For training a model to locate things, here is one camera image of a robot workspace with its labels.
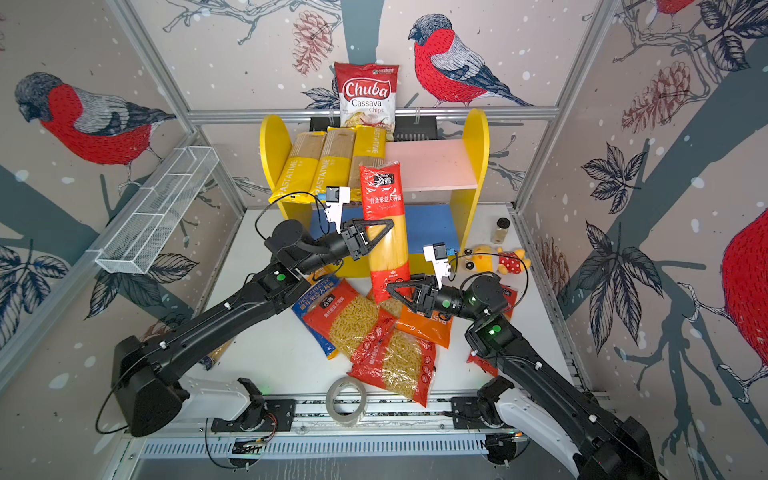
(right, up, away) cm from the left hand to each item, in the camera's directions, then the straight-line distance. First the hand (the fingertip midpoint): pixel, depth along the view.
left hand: (389, 226), depth 56 cm
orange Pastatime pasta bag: (+13, -30, +31) cm, 46 cm away
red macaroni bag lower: (-1, -35, +23) cm, 42 cm away
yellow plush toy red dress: (+31, -10, +41) cm, 53 cm away
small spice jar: (+39, -2, +49) cm, 63 cm away
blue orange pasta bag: (-21, -24, +30) cm, 44 cm away
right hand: (-1, -14, +5) cm, 15 cm away
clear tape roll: (-10, -47, +14) cm, 50 cm away
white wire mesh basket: (-62, +5, +22) cm, 66 cm away
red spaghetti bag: (+27, -37, +22) cm, 50 cm away
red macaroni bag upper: (-10, -25, +28) cm, 39 cm away
